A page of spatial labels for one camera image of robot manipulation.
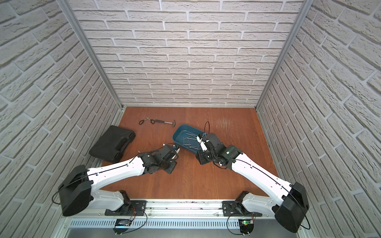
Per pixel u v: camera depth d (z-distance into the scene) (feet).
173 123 3.59
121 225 2.30
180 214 2.40
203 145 2.01
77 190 1.34
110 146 2.97
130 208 2.19
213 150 1.86
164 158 2.07
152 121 3.61
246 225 2.31
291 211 1.23
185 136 3.30
